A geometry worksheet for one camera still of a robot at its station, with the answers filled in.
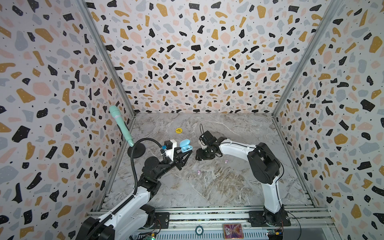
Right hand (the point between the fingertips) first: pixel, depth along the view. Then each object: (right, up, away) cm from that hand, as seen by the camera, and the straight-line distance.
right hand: (198, 155), depth 93 cm
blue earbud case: (-5, +8, -20) cm, 23 cm away
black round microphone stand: (-39, +2, +4) cm, 39 cm away
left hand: (-3, +8, -22) cm, 23 cm away
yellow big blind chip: (-15, +15, +17) cm, 27 cm away
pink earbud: (+1, -9, -3) cm, 10 cm away
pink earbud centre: (+18, -4, +2) cm, 18 cm away
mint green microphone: (-42, +26, -17) cm, 52 cm away
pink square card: (+17, -31, -23) cm, 43 cm away
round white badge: (+1, -32, -22) cm, 39 cm away
